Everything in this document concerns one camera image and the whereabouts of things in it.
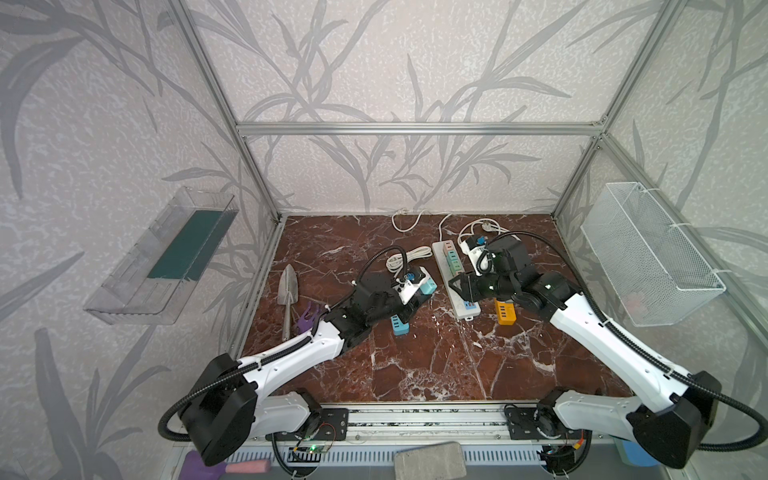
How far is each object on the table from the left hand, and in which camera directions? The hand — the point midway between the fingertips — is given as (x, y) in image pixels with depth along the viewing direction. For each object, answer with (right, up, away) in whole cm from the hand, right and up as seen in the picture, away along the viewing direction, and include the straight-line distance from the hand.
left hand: (428, 282), depth 77 cm
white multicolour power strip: (+9, +2, +25) cm, 26 cm away
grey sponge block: (+1, -39, -10) cm, 40 cm away
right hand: (+7, +3, -1) cm, 7 cm away
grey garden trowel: (-45, -7, +22) cm, 50 cm away
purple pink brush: (-55, -41, -9) cm, 69 cm away
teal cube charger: (0, -1, -3) cm, 3 cm away
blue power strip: (-8, -15, +11) cm, 20 cm away
